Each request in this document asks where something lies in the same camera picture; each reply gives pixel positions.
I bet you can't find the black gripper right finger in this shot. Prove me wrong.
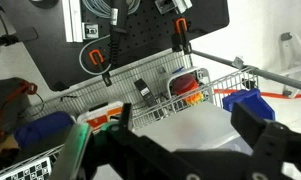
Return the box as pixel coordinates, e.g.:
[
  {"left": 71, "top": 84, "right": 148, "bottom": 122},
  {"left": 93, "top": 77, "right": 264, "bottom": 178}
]
[{"left": 230, "top": 101, "right": 269, "bottom": 149}]

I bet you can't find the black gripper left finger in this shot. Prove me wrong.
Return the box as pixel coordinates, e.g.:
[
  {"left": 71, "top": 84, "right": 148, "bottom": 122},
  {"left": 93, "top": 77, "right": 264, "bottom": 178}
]
[{"left": 119, "top": 102, "right": 134, "bottom": 132}]

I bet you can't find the red and orange toy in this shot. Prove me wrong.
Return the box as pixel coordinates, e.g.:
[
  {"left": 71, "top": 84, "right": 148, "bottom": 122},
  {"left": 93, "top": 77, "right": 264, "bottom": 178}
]
[{"left": 172, "top": 73, "right": 204, "bottom": 106}]

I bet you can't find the long blue plastic bin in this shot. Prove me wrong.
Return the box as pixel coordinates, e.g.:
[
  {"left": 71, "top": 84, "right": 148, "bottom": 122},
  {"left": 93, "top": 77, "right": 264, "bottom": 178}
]
[{"left": 222, "top": 88, "right": 276, "bottom": 121}]

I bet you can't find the orange and white box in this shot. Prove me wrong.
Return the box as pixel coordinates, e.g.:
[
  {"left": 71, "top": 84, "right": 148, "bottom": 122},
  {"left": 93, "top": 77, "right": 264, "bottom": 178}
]
[{"left": 76, "top": 100, "right": 124, "bottom": 133}]

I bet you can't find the black remote device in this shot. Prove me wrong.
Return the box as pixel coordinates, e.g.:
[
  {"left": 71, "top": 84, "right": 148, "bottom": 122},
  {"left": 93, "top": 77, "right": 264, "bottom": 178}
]
[{"left": 133, "top": 78, "right": 158, "bottom": 108}]

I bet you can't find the orange floor tape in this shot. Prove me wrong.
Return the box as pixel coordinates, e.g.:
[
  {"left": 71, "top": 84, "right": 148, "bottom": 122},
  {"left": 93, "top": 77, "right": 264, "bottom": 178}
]
[{"left": 213, "top": 88, "right": 301, "bottom": 100}]

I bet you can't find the thick gray metal pole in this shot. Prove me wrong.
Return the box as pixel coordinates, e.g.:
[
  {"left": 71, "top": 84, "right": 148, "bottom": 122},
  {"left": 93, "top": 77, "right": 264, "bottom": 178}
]
[{"left": 191, "top": 49, "right": 301, "bottom": 94}]

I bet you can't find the clear plastic storage bin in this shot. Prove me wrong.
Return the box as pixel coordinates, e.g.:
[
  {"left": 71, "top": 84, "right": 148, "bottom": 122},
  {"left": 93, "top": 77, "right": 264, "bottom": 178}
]
[{"left": 93, "top": 101, "right": 254, "bottom": 180}]

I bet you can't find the black pegboard panel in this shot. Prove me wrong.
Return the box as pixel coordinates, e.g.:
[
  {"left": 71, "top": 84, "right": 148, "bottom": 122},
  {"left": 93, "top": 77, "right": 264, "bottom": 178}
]
[{"left": 0, "top": 0, "right": 230, "bottom": 93}]

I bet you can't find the black handheld scanner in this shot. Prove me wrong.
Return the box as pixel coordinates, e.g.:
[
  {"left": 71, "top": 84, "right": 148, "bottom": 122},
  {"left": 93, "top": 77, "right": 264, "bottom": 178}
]
[{"left": 108, "top": 0, "right": 129, "bottom": 66}]

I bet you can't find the rounded blue container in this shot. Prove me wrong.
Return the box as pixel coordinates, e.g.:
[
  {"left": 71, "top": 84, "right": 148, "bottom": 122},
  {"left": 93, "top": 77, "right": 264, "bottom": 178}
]
[{"left": 13, "top": 111, "right": 76, "bottom": 149}]

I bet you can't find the orange and black clamp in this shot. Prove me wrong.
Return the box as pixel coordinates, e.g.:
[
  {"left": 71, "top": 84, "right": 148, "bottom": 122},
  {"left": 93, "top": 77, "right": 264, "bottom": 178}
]
[{"left": 171, "top": 17, "right": 193, "bottom": 54}]

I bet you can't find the checkerboard calibration board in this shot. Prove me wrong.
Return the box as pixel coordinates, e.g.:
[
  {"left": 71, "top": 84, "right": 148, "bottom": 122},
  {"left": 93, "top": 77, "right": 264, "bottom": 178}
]
[{"left": 0, "top": 156, "right": 53, "bottom": 180}]

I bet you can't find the metal wire cart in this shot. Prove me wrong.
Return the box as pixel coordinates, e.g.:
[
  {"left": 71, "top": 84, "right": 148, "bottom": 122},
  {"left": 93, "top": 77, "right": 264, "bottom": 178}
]
[{"left": 0, "top": 49, "right": 259, "bottom": 179}]

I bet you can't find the small white bracket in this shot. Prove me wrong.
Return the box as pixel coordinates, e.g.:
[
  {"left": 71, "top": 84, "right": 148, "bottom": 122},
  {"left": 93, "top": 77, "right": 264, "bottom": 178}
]
[{"left": 81, "top": 22, "right": 99, "bottom": 40}]

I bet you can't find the white aluminium rail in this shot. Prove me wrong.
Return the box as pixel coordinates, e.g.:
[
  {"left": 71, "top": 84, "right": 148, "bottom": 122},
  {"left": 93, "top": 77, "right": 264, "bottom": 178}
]
[{"left": 61, "top": 0, "right": 84, "bottom": 43}]

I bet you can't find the coiled gray cable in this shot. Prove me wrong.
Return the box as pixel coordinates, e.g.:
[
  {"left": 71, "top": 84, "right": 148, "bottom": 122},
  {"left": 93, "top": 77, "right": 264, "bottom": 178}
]
[{"left": 81, "top": 0, "right": 141, "bottom": 19}]

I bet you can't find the gray bag with orange strap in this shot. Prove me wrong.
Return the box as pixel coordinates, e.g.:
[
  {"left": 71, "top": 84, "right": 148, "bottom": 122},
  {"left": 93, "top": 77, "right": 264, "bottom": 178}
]
[{"left": 0, "top": 77, "right": 39, "bottom": 148}]

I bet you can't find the silver metal bracket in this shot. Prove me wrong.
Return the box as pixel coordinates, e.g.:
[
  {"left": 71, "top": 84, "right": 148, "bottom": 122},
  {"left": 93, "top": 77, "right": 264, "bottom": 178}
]
[{"left": 154, "top": 0, "right": 193, "bottom": 15}]

